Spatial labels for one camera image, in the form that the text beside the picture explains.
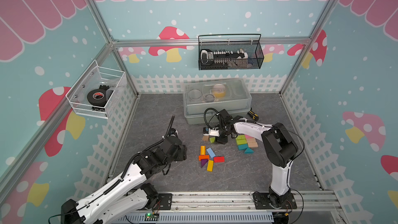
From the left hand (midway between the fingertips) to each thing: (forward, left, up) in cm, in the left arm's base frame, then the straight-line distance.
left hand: (180, 151), depth 77 cm
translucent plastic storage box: (+33, -27, +8) cm, 44 cm away
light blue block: (+5, -16, -12) cm, 20 cm away
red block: (+1, -20, -13) cm, 24 cm away
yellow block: (-2, -15, -12) cm, 20 cm away
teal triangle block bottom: (+5, -37, -10) cm, 39 cm away
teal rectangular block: (+9, -35, -12) cm, 38 cm away
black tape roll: (+16, +38, +21) cm, 47 cm away
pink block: (0, -30, +16) cm, 34 cm away
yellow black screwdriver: (+32, -46, -11) cm, 57 cm away
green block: (+14, -34, -11) cm, 38 cm away
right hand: (+16, -19, -12) cm, 27 cm away
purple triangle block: (-1, -12, -11) cm, 16 cm away
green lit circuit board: (-26, +14, -16) cm, 34 cm away
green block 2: (+12, -34, -12) cm, 38 cm away
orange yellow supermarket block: (+6, -11, -11) cm, 17 cm away
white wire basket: (+30, +45, +22) cm, 59 cm away
